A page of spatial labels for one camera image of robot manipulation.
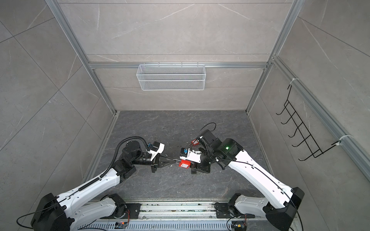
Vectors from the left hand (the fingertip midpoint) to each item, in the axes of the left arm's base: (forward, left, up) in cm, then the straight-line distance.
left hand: (175, 158), depth 64 cm
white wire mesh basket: (+61, +3, +3) cm, 61 cm away
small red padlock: (+25, -12, -26) cm, 38 cm away
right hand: (+1, -9, -5) cm, 11 cm away
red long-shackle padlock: (-2, -4, 0) cm, 4 cm away
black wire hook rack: (+2, -62, +6) cm, 62 cm away
